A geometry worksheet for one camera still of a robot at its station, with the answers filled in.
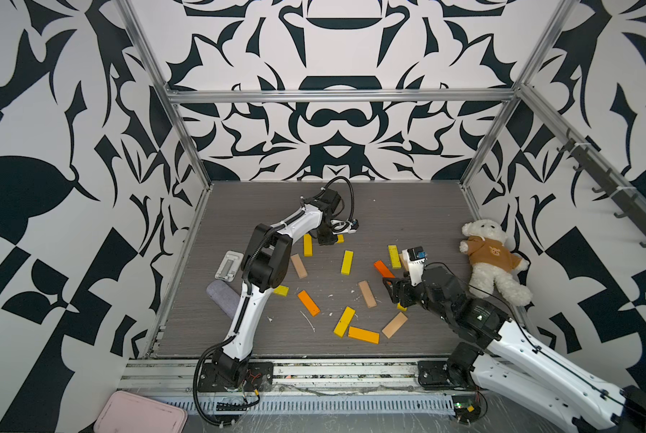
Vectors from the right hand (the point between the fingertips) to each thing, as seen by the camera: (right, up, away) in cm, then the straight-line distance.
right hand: (390, 274), depth 77 cm
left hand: (-18, +11, +27) cm, 34 cm away
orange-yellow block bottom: (-7, -19, +5) cm, 21 cm away
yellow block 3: (-10, -1, +20) cm, 22 cm away
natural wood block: (-27, -1, +18) cm, 33 cm away
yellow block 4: (0, -6, -9) cm, 11 cm away
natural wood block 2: (-5, -9, +12) cm, 16 cm away
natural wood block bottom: (+3, -17, +6) cm, 18 cm away
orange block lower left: (-24, -11, +11) cm, 29 cm away
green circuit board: (+18, -34, -5) cm, 39 cm away
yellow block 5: (-13, -16, +6) cm, 21 cm away
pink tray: (-68, -32, -10) cm, 75 cm away
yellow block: (-25, +5, +22) cm, 34 cm away
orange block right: (+2, -3, +17) cm, 18 cm away
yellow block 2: (-32, -8, +13) cm, 36 cm away
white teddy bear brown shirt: (+36, 0, +12) cm, 38 cm away
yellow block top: (-12, +8, +25) cm, 29 cm away
